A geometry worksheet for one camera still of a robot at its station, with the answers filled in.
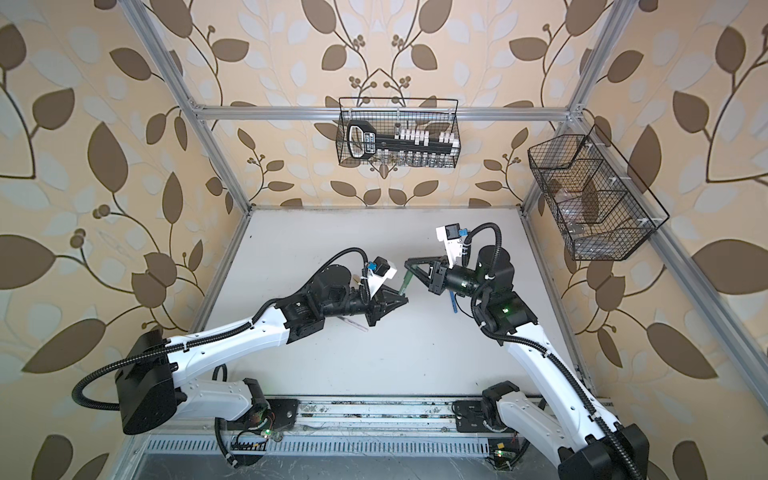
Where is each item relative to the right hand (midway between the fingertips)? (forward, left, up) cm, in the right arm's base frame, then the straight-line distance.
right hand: (408, 268), depth 66 cm
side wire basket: (+19, -55, -5) cm, 58 cm away
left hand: (-3, 0, -7) cm, 7 cm away
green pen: (-2, +1, -4) cm, 4 cm away
